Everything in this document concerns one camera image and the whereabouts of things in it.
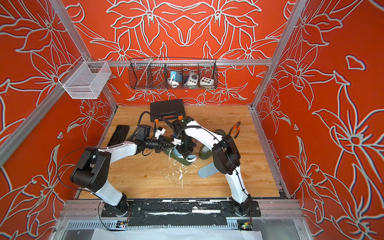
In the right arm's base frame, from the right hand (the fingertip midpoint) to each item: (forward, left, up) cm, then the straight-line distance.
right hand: (181, 157), depth 82 cm
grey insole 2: (-4, -15, -8) cm, 18 cm away
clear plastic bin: (+39, +61, +25) cm, 76 cm away
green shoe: (+4, -14, -3) cm, 15 cm away
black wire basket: (+52, +21, +21) cm, 60 cm away
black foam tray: (+19, +45, -7) cm, 49 cm away
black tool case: (+45, +15, -7) cm, 48 cm away
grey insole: (+4, +3, -2) cm, 5 cm away
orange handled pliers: (+29, -39, -8) cm, 49 cm away
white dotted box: (+43, -14, +21) cm, 50 cm away
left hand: (+7, +5, +2) cm, 8 cm away
